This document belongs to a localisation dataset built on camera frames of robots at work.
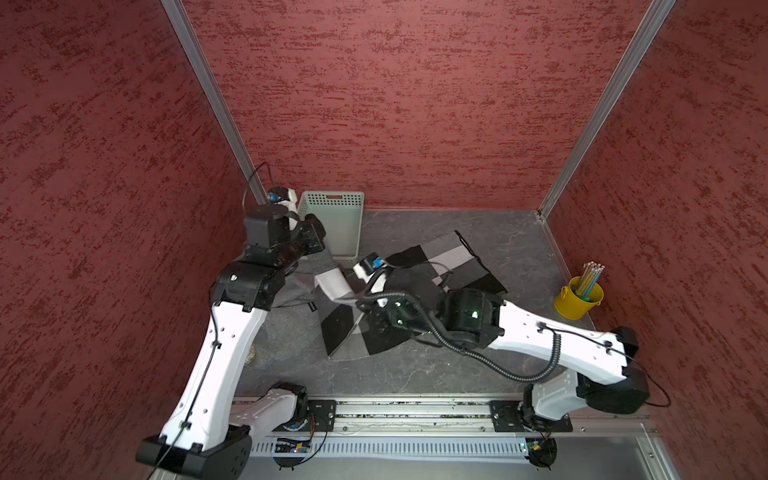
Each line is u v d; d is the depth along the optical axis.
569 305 0.88
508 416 0.74
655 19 0.72
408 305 0.39
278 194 0.55
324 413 0.74
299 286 0.90
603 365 0.39
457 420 0.74
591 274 0.83
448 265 1.04
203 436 0.35
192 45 0.76
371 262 0.50
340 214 1.21
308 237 0.58
